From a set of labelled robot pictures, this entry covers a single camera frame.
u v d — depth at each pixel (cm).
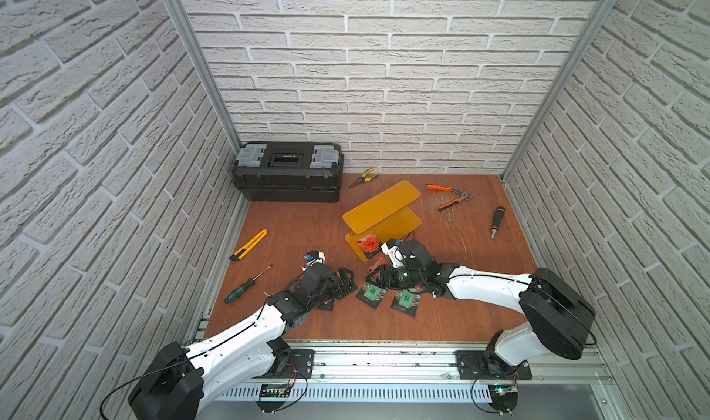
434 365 76
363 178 118
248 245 97
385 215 90
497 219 103
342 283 74
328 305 84
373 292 86
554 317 44
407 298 85
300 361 74
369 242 97
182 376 40
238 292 85
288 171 98
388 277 73
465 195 113
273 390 73
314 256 76
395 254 73
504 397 70
